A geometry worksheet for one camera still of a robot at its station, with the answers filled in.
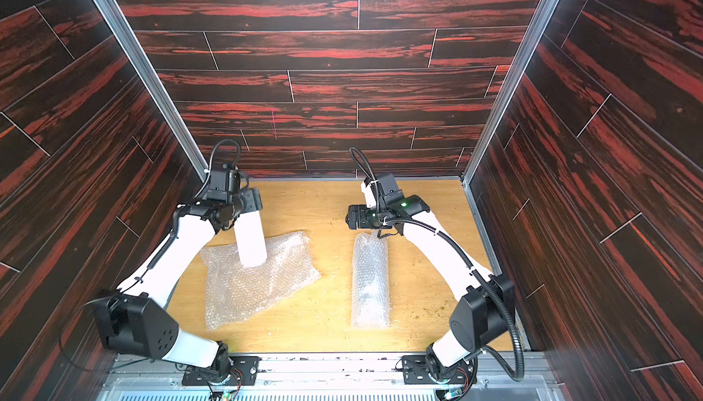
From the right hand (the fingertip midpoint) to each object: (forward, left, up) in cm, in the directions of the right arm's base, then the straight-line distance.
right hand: (365, 215), depth 83 cm
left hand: (+4, +36, +3) cm, 36 cm away
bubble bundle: (-19, -2, -10) cm, 22 cm away
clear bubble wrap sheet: (-19, +42, -18) cm, 49 cm away
